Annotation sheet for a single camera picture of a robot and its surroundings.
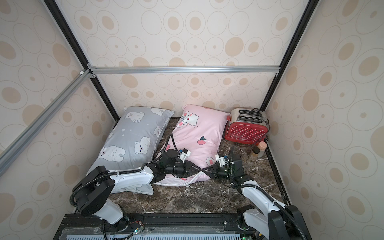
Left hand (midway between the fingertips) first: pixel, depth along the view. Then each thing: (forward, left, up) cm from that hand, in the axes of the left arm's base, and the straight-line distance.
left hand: (204, 173), depth 74 cm
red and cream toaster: (+32, -29, 0) cm, 43 cm away
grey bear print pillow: (+19, +42, -1) cm, 46 cm away
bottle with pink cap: (+21, -37, -6) cm, 43 cm away
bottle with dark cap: (+16, -32, -9) cm, 37 cm away
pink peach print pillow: (+32, +1, -5) cm, 32 cm away
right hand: (+4, -2, -4) cm, 6 cm away
